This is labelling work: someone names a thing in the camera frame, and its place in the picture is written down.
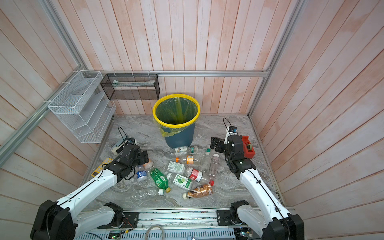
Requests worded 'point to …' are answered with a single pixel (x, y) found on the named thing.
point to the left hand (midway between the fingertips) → (141, 156)
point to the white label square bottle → (176, 167)
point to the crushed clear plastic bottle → (144, 193)
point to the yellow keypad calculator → (100, 168)
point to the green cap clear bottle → (206, 162)
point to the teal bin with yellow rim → (185, 137)
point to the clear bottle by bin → (193, 149)
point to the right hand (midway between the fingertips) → (219, 138)
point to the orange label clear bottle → (190, 159)
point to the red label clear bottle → (196, 175)
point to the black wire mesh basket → (131, 87)
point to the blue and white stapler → (117, 148)
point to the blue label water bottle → (141, 174)
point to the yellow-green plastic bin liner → (175, 110)
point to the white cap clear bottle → (215, 165)
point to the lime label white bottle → (180, 181)
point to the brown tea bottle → (200, 191)
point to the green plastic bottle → (161, 181)
